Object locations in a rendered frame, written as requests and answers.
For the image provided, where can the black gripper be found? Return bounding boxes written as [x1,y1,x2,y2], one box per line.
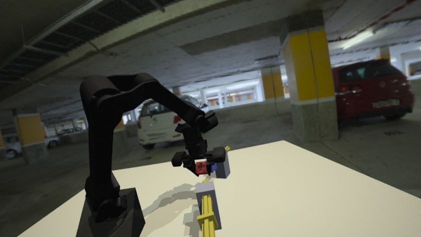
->
[171,137,226,177]

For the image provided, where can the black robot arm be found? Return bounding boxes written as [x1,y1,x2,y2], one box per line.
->
[79,72,219,223]

